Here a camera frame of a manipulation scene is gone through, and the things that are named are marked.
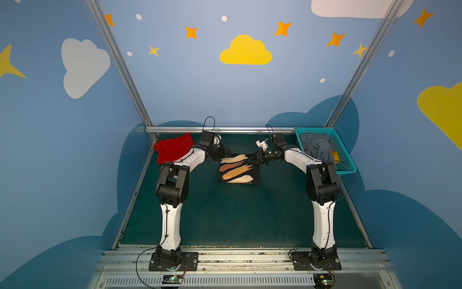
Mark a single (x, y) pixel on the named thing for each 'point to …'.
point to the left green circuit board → (172, 279)
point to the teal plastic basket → (346, 165)
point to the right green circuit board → (326, 280)
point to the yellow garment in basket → (336, 157)
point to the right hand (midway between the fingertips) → (249, 158)
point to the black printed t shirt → (239, 170)
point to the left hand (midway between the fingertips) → (232, 151)
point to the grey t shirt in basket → (319, 146)
